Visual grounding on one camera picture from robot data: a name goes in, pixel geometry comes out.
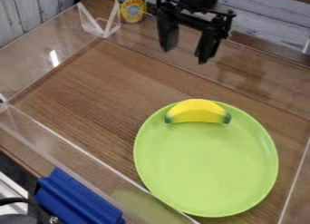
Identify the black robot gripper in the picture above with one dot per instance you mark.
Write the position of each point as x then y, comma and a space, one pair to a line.
182, 10

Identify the yellow toy banana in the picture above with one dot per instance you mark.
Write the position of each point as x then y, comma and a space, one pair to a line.
198, 110

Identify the green plastic plate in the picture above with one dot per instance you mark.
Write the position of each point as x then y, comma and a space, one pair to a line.
210, 170

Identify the yellow labelled tin can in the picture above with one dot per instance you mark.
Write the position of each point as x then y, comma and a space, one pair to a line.
132, 10

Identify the blue plastic block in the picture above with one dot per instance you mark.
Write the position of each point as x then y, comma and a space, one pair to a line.
72, 202

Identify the clear acrylic corner bracket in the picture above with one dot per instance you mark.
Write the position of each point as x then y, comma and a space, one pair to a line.
100, 27

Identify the clear acrylic front wall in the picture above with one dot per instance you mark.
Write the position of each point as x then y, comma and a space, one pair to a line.
43, 151

